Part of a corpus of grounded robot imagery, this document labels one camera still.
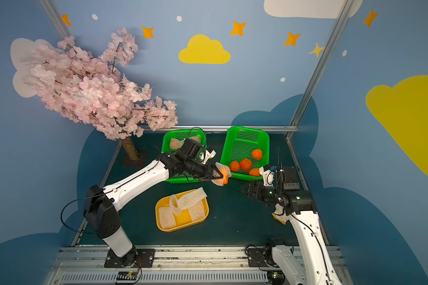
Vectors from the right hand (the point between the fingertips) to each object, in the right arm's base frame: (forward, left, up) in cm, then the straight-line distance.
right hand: (250, 189), depth 72 cm
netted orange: (+37, +42, -16) cm, 59 cm away
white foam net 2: (-5, +23, -15) cm, 28 cm away
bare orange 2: (+23, -1, -15) cm, 28 cm away
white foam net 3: (-3, +32, -12) cm, 35 cm away
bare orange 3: (+33, -9, -17) cm, 38 cm away
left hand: (+6, +13, +1) cm, 14 cm away
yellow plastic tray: (-8, +30, -20) cm, 37 cm away
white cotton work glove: (-13, -7, +9) cm, 18 cm away
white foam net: (-8, +37, -16) cm, 41 cm away
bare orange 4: (+19, -6, -16) cm, 26 cm away
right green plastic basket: (+36, -2, -17) cm, 40 cm away
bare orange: (+23, +5, -17) cm, 29 cm away
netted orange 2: (+6, +11, +2) cm, 12 cm away
